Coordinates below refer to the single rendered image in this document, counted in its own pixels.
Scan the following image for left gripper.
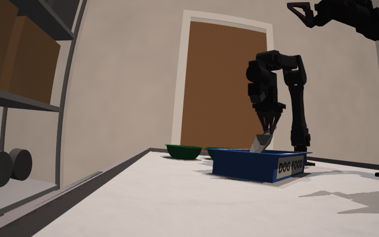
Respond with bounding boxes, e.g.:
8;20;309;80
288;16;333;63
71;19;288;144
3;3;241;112
287;0;356;28

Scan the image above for blue dog food box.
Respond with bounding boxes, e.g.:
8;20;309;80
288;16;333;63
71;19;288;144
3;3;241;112
204;149;312;183

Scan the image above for grey scoop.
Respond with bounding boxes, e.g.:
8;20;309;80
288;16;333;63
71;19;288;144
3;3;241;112
249;128;273;153

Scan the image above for green bowl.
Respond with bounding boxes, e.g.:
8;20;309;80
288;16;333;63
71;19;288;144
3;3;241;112
206;147;233;159
166;145;202;160

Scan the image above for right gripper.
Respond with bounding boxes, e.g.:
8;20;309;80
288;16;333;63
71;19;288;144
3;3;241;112
252;102;286;135

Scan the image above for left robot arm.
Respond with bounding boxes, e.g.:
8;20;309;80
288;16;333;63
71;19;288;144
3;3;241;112
346;0;379;41

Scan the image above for dark grey table edge lip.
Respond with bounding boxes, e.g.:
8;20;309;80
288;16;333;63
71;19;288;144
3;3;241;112
0;148;379;237

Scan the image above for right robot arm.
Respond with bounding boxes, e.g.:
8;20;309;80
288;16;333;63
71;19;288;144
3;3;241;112
246;50;311;152

